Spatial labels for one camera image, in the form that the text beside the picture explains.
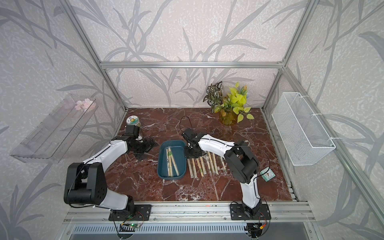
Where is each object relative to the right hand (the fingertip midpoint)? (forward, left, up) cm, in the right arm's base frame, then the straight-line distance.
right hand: (187, 155), depth 91 cm
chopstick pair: (-4, -23, -4) cm, 23 cm away
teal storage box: (+6, +6, -2) cm, 9 cm away
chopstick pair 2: (-6, -17, -3) cm, 19 cm away
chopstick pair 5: (-6, -8, -3) cm, 10 cm away
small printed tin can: (+24, +38, +6) cm, 46 cm away
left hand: (+3, +20, +4) cm, 20 cm away
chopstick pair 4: (-5, -10, -3) cm, 12 cm away
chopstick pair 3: (-3, -15, -3) cm, 15 cm away
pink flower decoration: (+14, +49, +31) cm, 60 cm away
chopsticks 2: (-2, +11, -2) cm, 11 cm away
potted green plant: (+26, -28, +17) cm, 42 cm away
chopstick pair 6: (-7, -4, -3) cm, 9 cm away
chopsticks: (-7, -2, -4) cm, 9 cm away
